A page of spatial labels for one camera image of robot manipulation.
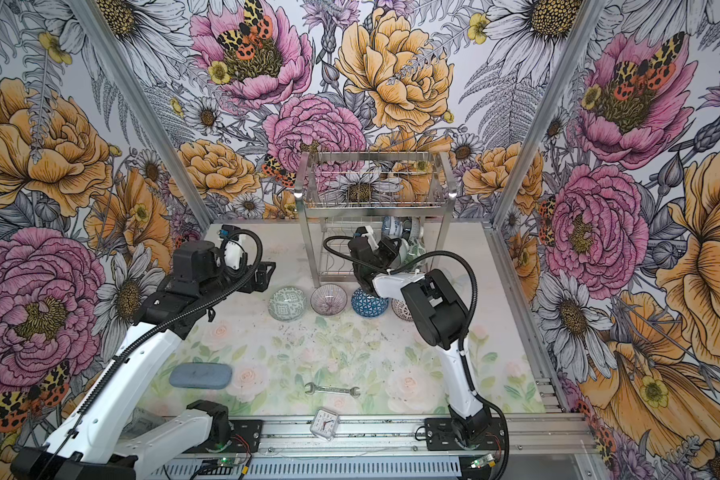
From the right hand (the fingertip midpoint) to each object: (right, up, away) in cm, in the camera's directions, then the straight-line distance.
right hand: (402, 244), depth 97 cm
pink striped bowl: (-24, -18, 0) cm, 30 cm away
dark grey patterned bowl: (+4, +6, +7) cm, 10 cm away
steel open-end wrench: (-26, -39, -16) cm, 49 cm away
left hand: (-39, -7, -22) cm, 45 cm away
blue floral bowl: (-3, +7, +7) cm, 10 cm away
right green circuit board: (+17, -51, -26) cm, 60 cm away
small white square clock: (-22, -44, -23) cm, 54 cm away
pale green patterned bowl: (-37, -19, -1) cm, 41 cm away
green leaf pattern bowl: (+4, -2, -1) cm, 5 cm away
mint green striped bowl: (0, -2, -1) cm, 2 cm away
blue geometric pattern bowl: (-11, -20, -1) cm, 23 cm away
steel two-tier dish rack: (+4, +20, +16) cm, 25 cm away
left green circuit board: (-44, -51, -26) cm, 73 cm away
